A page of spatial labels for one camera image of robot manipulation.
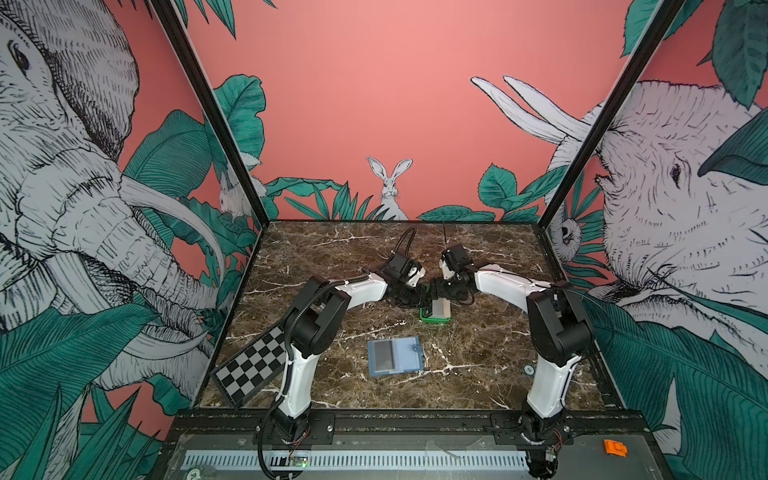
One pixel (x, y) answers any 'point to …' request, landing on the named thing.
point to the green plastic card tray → (429, 319)
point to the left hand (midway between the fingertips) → (433, 300)
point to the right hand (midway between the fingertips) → (436, 288)
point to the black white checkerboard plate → (254, 365)
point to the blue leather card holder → (393, 356)
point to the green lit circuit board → (299, 461)
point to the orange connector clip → (613, 447)
